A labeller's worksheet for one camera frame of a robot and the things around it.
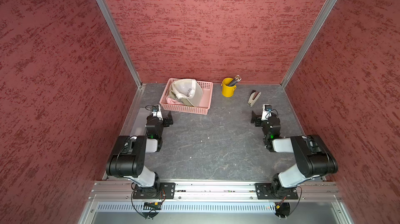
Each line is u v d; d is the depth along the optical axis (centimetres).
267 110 79
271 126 70
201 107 98
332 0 77
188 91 107
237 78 102
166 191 74
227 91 110
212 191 76
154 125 70
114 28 87
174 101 104
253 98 110
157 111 80
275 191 67
